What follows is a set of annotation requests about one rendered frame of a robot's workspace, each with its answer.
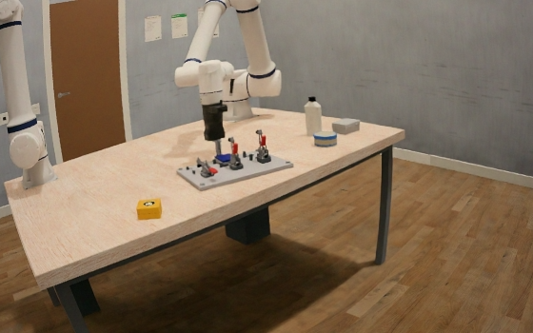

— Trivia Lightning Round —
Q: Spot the grey toggle clamp with red handle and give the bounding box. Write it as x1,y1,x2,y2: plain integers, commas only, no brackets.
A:
255,129,271,164
196,157,218,178

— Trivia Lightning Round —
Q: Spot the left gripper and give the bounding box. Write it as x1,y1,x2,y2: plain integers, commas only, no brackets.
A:
200,92,227,156

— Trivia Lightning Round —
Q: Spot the white plastic bottle with black cap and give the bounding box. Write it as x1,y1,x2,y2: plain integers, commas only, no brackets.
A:
305,97,323,136

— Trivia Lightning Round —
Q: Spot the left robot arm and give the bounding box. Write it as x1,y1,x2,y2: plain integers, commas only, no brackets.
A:
175,0,281,121

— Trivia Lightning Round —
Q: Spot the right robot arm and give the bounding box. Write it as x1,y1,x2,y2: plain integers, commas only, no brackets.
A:
0,0,55,186

